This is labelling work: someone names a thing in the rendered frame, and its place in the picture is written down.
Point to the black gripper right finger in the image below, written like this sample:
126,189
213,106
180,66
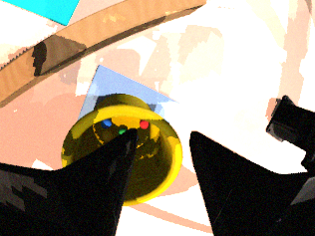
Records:
243,198

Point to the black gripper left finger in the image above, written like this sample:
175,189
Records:
85,197

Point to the tan wooden bar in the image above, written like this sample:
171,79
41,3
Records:
85,37

